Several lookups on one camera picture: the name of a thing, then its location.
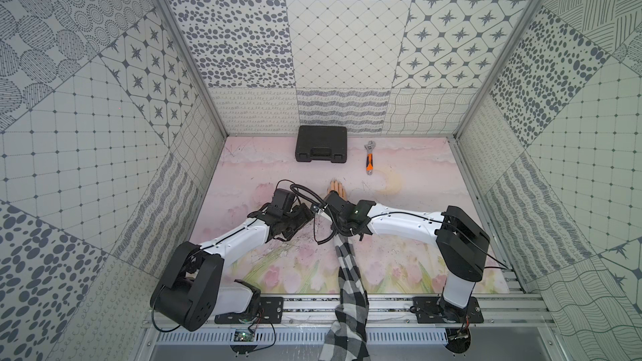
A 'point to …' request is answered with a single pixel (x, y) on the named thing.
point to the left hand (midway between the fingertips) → (315, 220)
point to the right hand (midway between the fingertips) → (345, 211)
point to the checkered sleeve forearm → (346, 340)
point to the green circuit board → (242, 336)
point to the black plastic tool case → (321, 143)
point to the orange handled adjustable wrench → (369, 157)
